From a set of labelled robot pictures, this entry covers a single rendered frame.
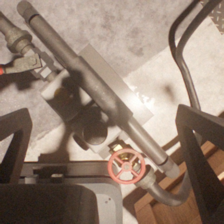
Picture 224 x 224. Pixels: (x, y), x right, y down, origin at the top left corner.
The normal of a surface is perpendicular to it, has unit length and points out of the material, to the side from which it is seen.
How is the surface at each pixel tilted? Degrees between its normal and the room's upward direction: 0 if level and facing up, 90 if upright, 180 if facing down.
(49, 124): 0
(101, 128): 0
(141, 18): 0
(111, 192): 41
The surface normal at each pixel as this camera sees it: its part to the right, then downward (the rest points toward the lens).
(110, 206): 0.00, 0.09
